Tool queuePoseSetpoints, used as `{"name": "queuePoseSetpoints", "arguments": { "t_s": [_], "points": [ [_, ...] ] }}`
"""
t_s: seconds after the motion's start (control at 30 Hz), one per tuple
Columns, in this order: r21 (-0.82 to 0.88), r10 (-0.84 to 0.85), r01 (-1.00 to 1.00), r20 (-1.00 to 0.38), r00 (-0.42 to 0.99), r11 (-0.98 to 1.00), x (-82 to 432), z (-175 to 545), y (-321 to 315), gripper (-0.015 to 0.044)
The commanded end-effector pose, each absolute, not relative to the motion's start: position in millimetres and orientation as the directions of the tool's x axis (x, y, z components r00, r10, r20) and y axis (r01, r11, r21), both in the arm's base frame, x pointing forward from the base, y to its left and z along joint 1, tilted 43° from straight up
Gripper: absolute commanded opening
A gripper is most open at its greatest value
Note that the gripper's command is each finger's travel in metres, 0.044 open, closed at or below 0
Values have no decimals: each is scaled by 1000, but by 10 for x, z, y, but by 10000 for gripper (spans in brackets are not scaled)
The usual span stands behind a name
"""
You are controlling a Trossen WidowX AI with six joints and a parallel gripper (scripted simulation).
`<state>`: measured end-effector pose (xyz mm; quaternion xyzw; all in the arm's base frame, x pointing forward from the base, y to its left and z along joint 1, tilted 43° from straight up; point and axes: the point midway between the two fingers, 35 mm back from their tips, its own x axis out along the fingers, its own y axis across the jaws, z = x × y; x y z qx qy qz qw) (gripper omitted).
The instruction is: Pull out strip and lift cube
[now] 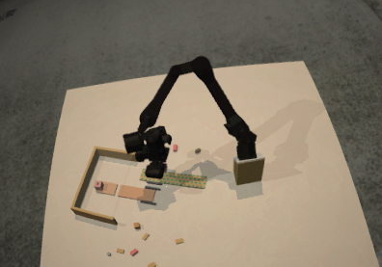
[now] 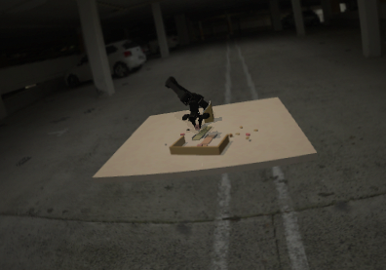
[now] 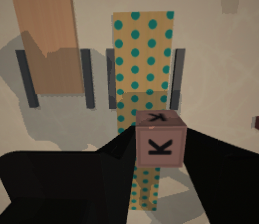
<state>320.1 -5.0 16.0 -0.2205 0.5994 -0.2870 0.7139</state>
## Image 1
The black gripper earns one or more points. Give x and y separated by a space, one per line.
156 168

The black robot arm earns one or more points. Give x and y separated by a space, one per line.
201 66

